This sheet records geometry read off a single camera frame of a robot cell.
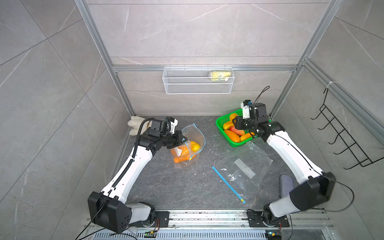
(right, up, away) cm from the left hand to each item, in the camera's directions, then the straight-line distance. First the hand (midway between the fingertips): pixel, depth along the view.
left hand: (188, 136), depth 74 cm
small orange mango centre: (+24, +11, +6) cm, 27 cm away
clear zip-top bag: (+34, -21, +16) cm, 43 cm away
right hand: (+27, +9, +7) cm, 30 cm away
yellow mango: (+30, -1, +25) cm, 39 cm away
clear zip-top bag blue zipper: (+4, -5, +15) cm, 16 cm away
